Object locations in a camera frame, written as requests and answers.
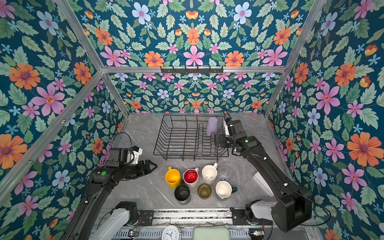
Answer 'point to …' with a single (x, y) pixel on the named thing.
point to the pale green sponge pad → (211, 233)
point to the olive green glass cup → (204, 191)
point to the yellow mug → (173, 177)
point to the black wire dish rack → (191, 136)
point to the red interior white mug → (190, 176)
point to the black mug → (182, 192)
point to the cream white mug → (209, 173)
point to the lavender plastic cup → (212, 126)
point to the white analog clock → (172, 232)
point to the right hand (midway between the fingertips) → (223, 137)
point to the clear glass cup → (224, 173)
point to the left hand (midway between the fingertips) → (153, 165)
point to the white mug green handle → (224, 189)
